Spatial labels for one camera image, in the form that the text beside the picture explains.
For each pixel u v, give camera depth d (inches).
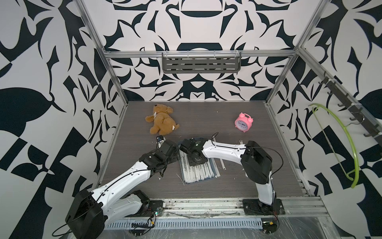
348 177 23.9
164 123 37.1
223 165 34.9
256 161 20.3
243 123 38.6
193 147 26.0
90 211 15.0
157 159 23.1
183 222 28.1
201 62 37.3
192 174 33.2
